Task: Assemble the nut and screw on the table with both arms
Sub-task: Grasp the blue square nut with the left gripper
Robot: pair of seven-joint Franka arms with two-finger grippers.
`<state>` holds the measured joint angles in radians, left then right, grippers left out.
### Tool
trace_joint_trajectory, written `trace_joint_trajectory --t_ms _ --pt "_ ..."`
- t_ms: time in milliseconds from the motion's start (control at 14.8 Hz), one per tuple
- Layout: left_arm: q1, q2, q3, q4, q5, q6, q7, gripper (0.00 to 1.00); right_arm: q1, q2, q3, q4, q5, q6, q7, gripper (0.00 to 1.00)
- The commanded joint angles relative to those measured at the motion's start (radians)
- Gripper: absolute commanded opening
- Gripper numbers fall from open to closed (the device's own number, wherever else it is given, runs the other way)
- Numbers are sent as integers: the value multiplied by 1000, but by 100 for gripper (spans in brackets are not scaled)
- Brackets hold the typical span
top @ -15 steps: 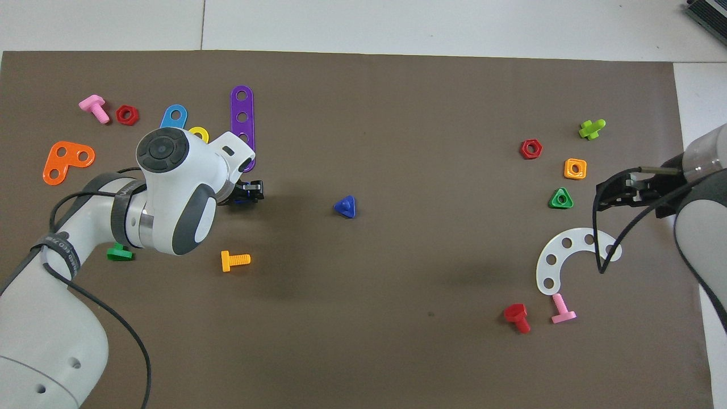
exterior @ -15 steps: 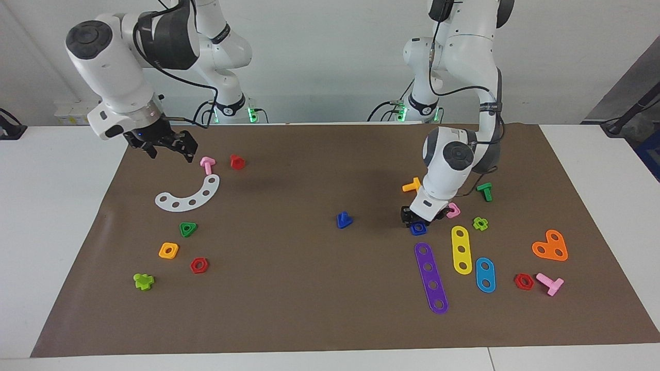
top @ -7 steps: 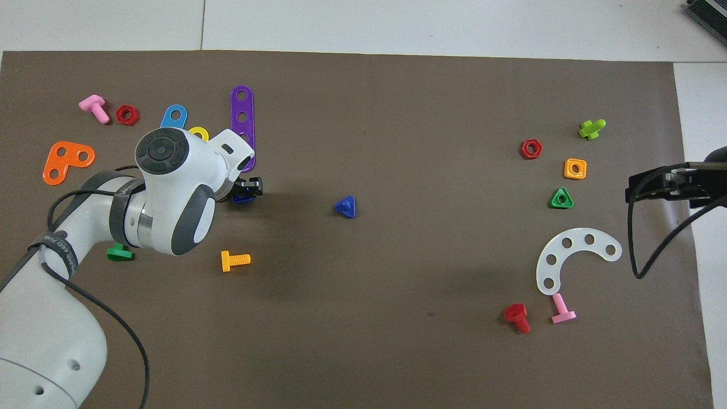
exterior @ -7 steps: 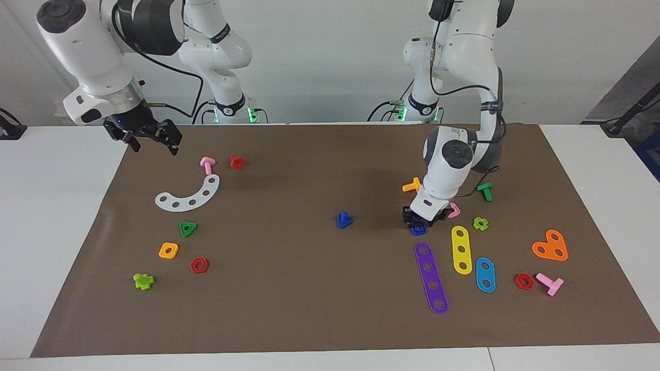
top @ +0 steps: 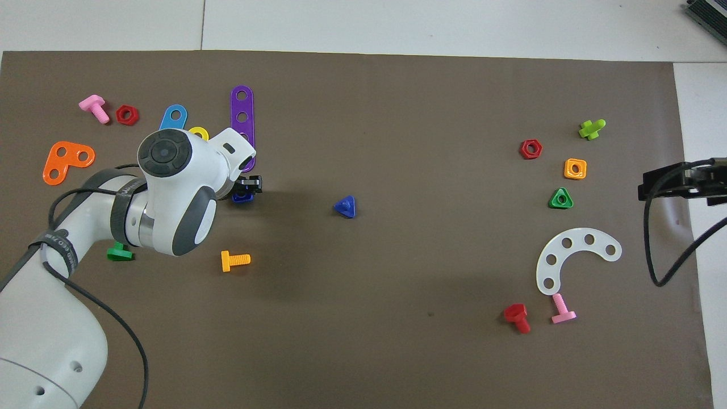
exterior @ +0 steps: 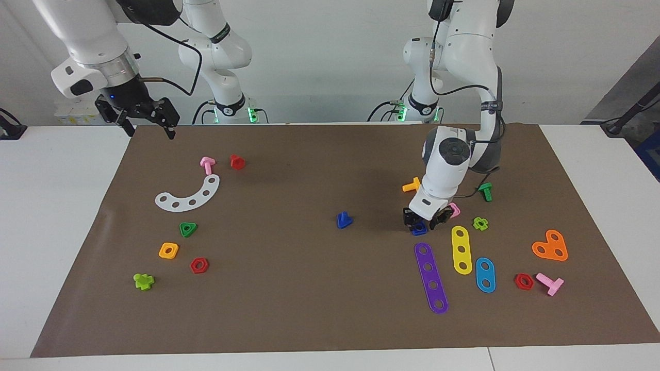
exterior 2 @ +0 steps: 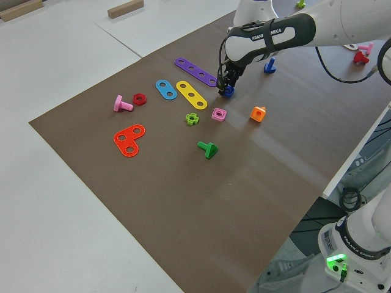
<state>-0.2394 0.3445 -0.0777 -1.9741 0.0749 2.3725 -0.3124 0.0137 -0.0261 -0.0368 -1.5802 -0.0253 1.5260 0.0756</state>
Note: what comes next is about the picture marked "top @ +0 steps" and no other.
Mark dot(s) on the orange angled three-hole plate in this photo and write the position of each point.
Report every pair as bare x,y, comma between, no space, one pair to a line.
72,149

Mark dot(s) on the purple four-hole plate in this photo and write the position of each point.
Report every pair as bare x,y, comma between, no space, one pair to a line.
242,106

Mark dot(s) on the red hexagon nut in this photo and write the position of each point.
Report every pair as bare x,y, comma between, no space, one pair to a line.
523,150
119,116

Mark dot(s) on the green triangle nut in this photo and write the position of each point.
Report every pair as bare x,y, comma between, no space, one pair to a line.
554,203

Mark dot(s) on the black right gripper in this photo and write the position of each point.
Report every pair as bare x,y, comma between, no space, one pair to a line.
707,177

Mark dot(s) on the orange square-head screw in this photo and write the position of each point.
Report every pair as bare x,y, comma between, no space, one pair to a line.
238,260

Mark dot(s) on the grey ribbed device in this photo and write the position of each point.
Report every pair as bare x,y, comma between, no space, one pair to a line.
707,14

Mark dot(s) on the white curved five-hole plate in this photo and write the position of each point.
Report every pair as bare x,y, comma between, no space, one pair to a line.
558,250

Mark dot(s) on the dark blue square nut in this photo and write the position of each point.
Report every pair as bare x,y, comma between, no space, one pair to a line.
243,199

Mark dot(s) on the dark blue triangle-head screw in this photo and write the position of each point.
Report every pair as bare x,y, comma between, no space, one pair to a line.
345,208

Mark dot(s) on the brown table mat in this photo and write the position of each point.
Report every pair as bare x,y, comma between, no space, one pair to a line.
397,142

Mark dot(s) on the light green cross-head screw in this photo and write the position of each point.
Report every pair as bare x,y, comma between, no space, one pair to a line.
589,130

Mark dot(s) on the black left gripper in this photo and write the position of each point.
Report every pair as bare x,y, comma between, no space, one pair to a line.
239,186

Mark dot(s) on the red hexagon-head screw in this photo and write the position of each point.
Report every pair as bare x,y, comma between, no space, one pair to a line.
515,312

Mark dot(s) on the orange square nut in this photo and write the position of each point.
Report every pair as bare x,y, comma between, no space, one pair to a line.
567,173

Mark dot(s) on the pink square-head screw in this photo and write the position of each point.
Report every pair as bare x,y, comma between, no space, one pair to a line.
91,104
563,316

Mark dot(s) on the yellow three-hole plate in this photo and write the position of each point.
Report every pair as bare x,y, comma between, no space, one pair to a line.
203,132

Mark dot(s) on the blue two-hole plate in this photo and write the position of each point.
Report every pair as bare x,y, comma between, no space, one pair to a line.
170,120

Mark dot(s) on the green square-head screw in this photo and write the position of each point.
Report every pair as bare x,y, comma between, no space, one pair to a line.
120,255

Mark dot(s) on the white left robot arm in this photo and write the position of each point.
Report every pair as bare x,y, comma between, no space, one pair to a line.
170,216

